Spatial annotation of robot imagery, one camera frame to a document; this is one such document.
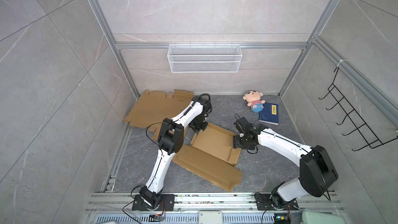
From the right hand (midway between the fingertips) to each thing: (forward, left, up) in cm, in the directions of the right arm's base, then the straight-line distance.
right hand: (238, 143), depth 88 cm
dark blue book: (+25, -27, -5) cm, 37 cm away
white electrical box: (-34, +18, -3) cm, 39 cm away
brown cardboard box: (-5, +16, -5) cm, 17 cm away
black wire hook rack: (-3, -47, +26) cm, 54 cm away
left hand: (+10, +24, 0) cm, 26 cm away
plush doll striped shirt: (+35, -17, +1) cm, 39 cm away
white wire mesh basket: (+50, +18, +25) cm, 58 cm away
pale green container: (-35, -27, -4) cm, 45 cm away
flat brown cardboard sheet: (+31, +57, -4) cm, 65 cm away
